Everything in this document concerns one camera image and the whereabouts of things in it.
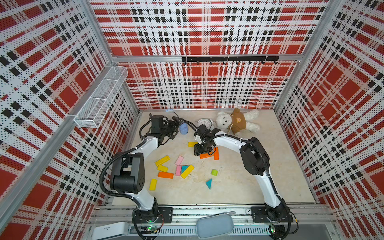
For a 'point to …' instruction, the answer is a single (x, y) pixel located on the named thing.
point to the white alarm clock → (207, 122)
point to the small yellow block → (162, 168)
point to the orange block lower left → (165, 175)
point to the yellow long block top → (191, 144)
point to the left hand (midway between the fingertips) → (184, 123)
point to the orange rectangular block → (216, 154)
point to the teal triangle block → (209, 183)
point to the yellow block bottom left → (153, 184)
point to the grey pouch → (215, 225)
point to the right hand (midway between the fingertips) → (200, 152)
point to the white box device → (110, 230)
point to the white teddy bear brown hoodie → (237, 121)
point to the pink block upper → (179, 160)
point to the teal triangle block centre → (184, 168)
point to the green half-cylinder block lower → (214, 172)
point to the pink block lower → (178, 170)
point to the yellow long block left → (162, 160)
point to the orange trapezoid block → (205, 155)
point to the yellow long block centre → (184, 168)
